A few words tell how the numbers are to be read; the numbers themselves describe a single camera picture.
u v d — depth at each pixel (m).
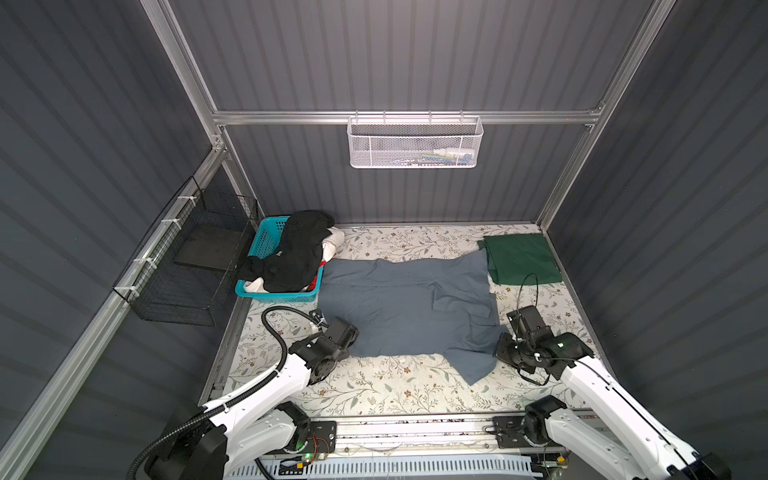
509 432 0.74
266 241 1.19
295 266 0.98
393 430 0.76
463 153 0.91
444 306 0.96
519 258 1.07
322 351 0.65
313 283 0.94
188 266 0.74
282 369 0.53
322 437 0.73
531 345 0.59
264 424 0.58
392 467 0.71
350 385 0.82
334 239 1.01
